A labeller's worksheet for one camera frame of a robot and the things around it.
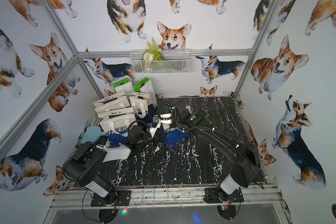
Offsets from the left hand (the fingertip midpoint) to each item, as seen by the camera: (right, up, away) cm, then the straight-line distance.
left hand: (169, 132), depth 83 cm
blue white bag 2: (-30, +3, -2) cm, 31 cm away
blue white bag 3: (+3, -2, +1) cm, 4 cm away
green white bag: (-16, +30, +11) cm, 36 cm away
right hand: (0, +13, -6) cm, 14 cm away
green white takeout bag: (-31, +29, +11) cm, 44 cm away
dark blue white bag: (-16, +12, +5) cm, 20 cm away
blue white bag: (-35, +17, +2) cm, 39 cm away
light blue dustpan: (-56, -4, +17) cm, 59 cm away
